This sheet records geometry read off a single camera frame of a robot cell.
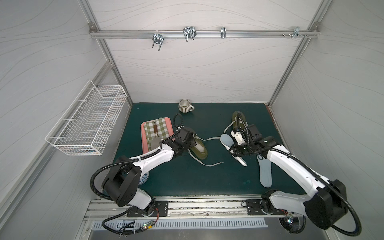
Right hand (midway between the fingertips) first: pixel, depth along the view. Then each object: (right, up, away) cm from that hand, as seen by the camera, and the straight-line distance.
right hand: (232, 150), depth 81 cm
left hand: (-21, +4, +6) cm, 22 cm away
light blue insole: (-1, +4, +4) cm, 6 cm away
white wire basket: (-71, +13, -13) cm, 74 cm away
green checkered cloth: (-44, +8, +22) cm, 49 cm away
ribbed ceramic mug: (-29, +27, +31) cm, 50 cm away
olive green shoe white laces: (-18, -2, +10) cm, 20 cm away
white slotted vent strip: (-54, -35, -9) cm, 65 cm away
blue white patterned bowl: (-49, -16, +2) cm, 52 cm away
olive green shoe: (+7, +16, +21) cm, 27 cm away
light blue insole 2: (+20, -13, +3) cm, 24 cm away
